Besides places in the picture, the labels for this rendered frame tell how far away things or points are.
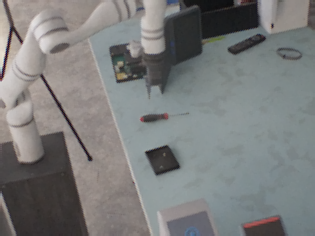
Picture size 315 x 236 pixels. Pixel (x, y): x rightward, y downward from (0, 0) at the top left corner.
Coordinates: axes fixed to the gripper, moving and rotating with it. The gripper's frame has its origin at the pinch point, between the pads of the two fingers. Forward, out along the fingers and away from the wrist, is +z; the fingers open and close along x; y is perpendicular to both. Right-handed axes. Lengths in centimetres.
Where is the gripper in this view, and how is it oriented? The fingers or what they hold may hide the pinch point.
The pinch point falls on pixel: (148, 96)
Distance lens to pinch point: 182.5
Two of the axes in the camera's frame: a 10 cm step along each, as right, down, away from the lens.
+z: 0.5, 8.1, 5.9
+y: 9.9, -1.3, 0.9
